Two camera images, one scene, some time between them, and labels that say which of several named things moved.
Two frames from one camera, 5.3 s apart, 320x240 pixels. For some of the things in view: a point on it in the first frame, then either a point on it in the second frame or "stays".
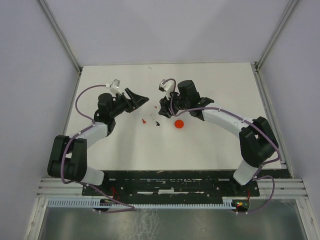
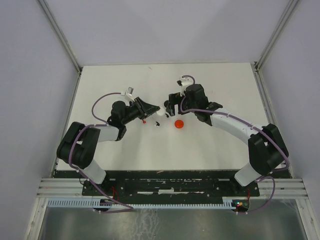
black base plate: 172,183 stays
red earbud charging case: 179,124 stays
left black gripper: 137,100 to 145,109
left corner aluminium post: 64,40 stays
